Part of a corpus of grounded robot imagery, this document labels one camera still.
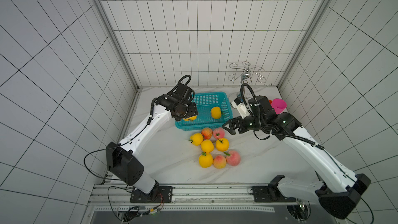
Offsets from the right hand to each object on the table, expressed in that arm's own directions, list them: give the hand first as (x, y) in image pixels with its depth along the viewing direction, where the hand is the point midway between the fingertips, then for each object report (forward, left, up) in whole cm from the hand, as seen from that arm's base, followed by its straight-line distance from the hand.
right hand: (229, 119), depth 71 cm
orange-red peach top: (+3, +11, -20) cm, 23 cm away
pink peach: (-12, -4, -19) cm, 23 cm away
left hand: (+4, +20, -5) cm, 21 cm away
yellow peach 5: (+2, +18, -4) cm, 19 cm away
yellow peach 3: (-4, +2, -20) cm, 20 cm away
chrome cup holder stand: (+32, -11, +1) cm, 33 cm away
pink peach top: (+2, +4, -18) cm, 18 cm away
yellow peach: (-2, +16, -19) cm, 25 cm away
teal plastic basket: (+28, +12, -22) cm, 38 cm away
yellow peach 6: (-13, +10, -19) cm, 25 cm away
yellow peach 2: (-5, +10, -20) cm, 23 cm away
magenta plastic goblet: (+21, -34, -14) cm, 43 cm away
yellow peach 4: (+18, +5, -20) cm, 28 cm away
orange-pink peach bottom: (-13, +3, -20) cm, 24 cm away
